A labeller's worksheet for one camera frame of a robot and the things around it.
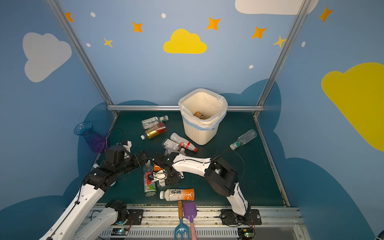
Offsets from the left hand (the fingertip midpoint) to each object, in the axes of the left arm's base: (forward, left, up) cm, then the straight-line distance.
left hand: (145, 156), depth 76 cm
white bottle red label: (+19, -18, -13) cm, 29 cm away
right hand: (-3, -11, -16) cm, 19 cm away
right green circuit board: (-30, -52, -19) cm, 63 cm away
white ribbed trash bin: (+19, -27, -8) cm, 34 cm away
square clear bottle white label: (+18, -8, -14) cm, 24 cm away
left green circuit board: (-31, +11, -20) cm, 38 cm away
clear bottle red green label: (-12, -2, -13) cm, 17 cm away
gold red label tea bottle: (+30, -1, -13) cm, 32 cm away
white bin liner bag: (+37, -38, +1) cm, 53 cm away
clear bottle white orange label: (+13, -9, -15) cm, 22 cm away
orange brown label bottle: (+39, -29, -7) cm, 49 cm away
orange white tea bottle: (-15, -14, -13) cm, 24 cm away
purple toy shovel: (-22, -23, -18) cm, 37 cm away
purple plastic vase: (+19, +42, -17) cm, 49 cm away
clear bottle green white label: (+39, +6, -16) cm, 43 cm away
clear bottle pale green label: (-9, -8, -5) cm, 13 cm away
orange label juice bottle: (0, -3, -15) cm, 15 cm away
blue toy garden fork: (-29, -20, -17) cm, 39 cm away
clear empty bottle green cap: (+22, -60, -14) cm, 66 cm away
